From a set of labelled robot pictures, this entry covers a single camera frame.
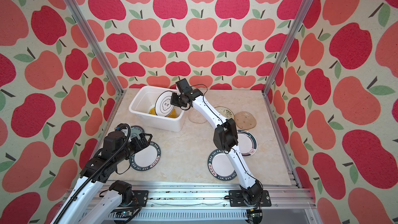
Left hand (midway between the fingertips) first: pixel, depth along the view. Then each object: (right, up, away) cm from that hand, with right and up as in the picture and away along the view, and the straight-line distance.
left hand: (149, 139), depth 75 cm
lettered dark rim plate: (-5, -14, +13) cm, 20 cm away
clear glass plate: (+22, +9, +33) cm, 40 cm away
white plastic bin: (-12, +21, +24) cm, 35 cm away
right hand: (+8, +19, +19) cm, 28 cm away
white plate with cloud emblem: (+2, +16, +22) cm, 28 cm away
